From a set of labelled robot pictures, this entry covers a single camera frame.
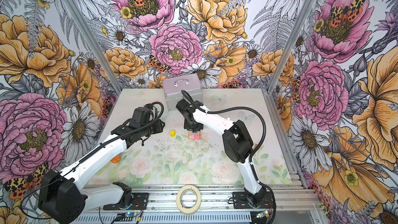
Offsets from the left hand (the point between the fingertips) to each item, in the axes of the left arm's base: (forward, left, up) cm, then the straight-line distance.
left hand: (162, 128), depth 83 cm
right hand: (+1, -16, -7) cm, 18 cm away
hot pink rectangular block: (+2, -18, -12) cm, 22 cm away
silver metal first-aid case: (+31, -2, 0) cm, 31 cm away
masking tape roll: (-35, -16, -12) cm, 40 cm away
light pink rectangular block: (+2, -15, -13) cm, 20 cm away
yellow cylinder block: (+5, -3, -13) cm, 15 cm away
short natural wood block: (+3, -14, -9) cm, 17 cm away
